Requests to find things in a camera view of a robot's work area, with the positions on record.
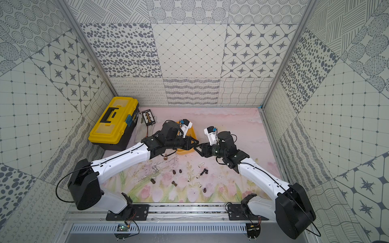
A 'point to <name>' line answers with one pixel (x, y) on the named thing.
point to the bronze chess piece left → (165, 158)
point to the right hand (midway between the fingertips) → (197, 148)
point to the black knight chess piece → (205, 170)
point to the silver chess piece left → (154, 167)
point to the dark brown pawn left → (152, 180)
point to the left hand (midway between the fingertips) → (198, 138)
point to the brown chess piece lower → (173, 182)
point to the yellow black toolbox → (116, 119)
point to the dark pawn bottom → (204, 190)
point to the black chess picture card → (148, 117)
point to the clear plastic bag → (143, 130)
